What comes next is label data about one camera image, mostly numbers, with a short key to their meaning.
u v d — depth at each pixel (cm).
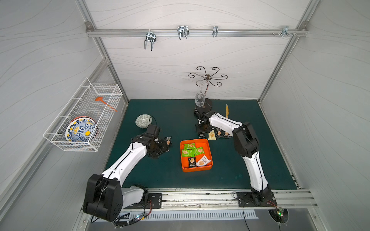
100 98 78
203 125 84
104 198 40
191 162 86
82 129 62
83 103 70
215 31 73
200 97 93
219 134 99
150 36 78
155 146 73
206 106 115
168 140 96
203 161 86
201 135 98
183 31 77
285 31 77
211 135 98
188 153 89
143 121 106
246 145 58
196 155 88
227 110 115
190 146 92
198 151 90
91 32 77
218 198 75
